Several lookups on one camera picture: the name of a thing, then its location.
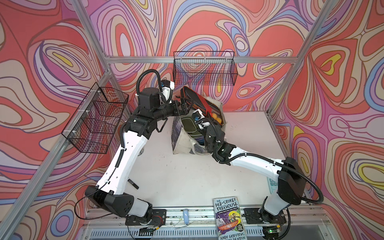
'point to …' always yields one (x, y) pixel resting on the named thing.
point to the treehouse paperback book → (230, 223)
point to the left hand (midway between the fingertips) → (189, 103)
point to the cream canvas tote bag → (183, 144)
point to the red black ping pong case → (211, 109)
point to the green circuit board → (146, 231)
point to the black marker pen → (133, 184)
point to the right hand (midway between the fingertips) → (208, 116)
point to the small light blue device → (185, 214)
